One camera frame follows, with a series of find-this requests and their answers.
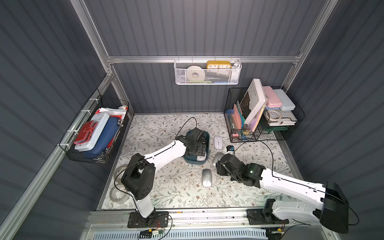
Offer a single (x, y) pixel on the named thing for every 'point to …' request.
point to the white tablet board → (253, 101)
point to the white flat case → (102, 118)
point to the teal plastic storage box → (192, 159)
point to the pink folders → (237, 118)
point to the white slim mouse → (218, 142)
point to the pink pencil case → (273, 100)
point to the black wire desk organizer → (260, 113)
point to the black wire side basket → (115, 108)
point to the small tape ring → (274, 115)
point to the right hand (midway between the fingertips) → (223, 167)
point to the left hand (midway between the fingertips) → (198, 150)
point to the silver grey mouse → (207, 177)
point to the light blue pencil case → (286, 103)
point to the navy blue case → (106, 134)
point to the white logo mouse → (202, 158)
